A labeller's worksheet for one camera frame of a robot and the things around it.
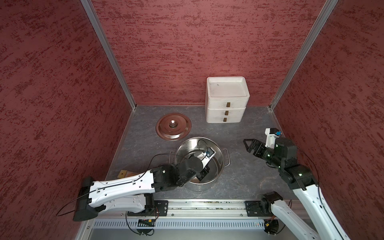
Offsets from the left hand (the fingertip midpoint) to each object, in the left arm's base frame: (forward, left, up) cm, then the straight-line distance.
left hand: (205, 161), depth 68 cm
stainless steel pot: (+9, +6, -2) cm, 10 cm away
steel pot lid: (+35, +22, -20) cm, 46 cm away
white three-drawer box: (+41, -14, +2) cm, 43 cm away
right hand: (+8, -21, +1) cm, 22 cm away
